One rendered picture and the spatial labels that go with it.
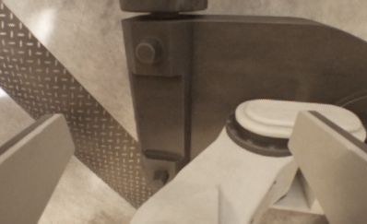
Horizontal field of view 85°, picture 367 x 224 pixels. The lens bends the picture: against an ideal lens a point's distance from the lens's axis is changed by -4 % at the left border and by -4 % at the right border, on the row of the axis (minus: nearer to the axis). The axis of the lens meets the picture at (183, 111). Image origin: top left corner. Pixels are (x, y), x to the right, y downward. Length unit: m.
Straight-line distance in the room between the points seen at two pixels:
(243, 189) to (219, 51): 0.28
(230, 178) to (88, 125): 0.66
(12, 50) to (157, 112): 0.59
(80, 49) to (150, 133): 0.39
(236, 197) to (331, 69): 0.34
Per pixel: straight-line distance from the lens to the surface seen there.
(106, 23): 0.71
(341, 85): 0.54
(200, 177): 0.30
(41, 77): 0.89
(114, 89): 0.77
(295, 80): 0.50
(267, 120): 0.35
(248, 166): 0.33
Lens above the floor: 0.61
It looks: 58 degrees down
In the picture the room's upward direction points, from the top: 160 degrees counter-clockwise
